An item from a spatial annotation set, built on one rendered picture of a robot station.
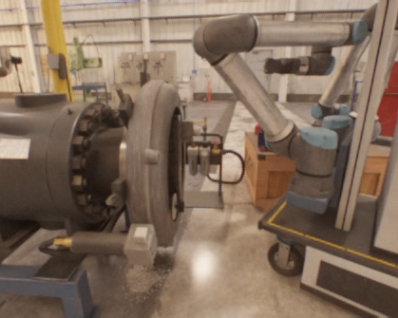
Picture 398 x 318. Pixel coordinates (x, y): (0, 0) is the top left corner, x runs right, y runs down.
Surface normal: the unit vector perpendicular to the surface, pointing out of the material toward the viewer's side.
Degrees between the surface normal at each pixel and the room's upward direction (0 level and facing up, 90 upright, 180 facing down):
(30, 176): 82
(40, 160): 70
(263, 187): 90
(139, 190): 84
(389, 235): 90
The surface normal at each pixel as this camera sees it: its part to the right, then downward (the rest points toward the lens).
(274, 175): -0.06, 0.31
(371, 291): -0.59, 0.25
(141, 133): -0.04, -0.29
